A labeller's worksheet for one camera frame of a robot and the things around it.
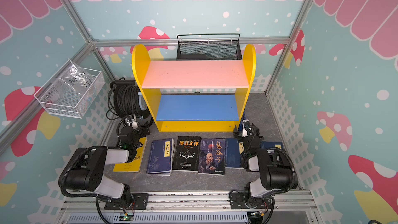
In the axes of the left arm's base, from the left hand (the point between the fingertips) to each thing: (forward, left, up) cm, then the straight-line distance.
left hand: (140, 124), depth 94 cm
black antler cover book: (-15, -29, -7) cm, 33 cm away
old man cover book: (-17, -43, -6) cm, 47 cm away
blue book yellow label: (-13, -56, -5) cm, 58 cm away
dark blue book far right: (-8, -79, -8) cm, 80 cm away
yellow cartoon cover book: (-23, -1, -7) cm, 24 cm away
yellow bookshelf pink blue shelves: (+25, -33, 0) cm, 42 cm away
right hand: (-1, -63, +3) cm, 63 cm away
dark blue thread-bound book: (-18, -15, -4) cm, 24 cm away
